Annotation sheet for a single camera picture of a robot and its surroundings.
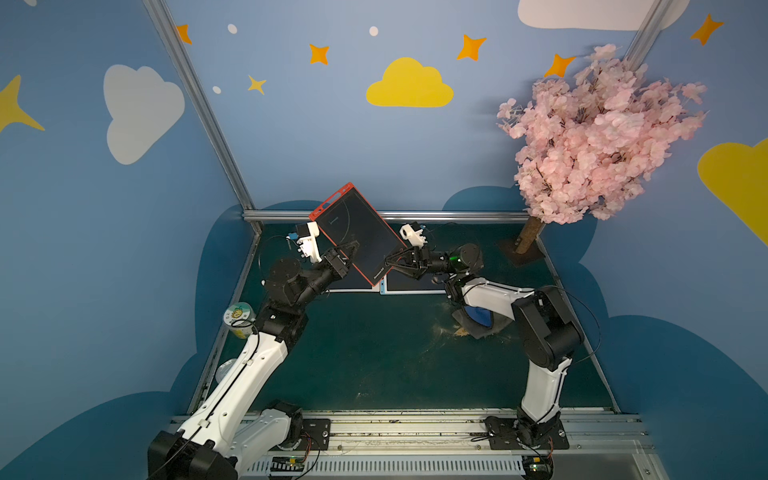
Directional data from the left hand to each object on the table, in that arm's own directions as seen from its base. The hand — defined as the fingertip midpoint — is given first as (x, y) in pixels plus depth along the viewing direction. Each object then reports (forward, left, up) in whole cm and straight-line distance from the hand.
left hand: (359, 240), depth 67 cm
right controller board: (-39, -45, -40) cm, 72 cm away
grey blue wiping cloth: (-2, -36, -35) cm, 51 cm away
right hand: (-2, -8, -6) cm, 10 cm away
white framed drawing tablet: (-7, +1, -7) cm, 10 cm away
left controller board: (-40, +17, -39) cm, 59 cm away
